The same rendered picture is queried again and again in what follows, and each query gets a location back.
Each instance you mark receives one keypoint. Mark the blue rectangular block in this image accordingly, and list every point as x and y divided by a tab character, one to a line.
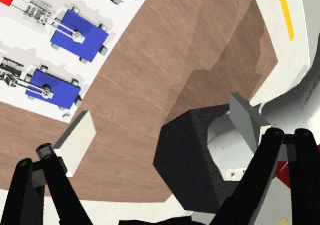
65	92

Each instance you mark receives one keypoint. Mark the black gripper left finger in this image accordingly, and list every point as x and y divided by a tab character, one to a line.
25	200

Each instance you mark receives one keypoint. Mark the blue metal block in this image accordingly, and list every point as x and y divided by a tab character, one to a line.
94	36

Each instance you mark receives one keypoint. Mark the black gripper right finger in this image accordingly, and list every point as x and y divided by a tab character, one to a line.
244	205

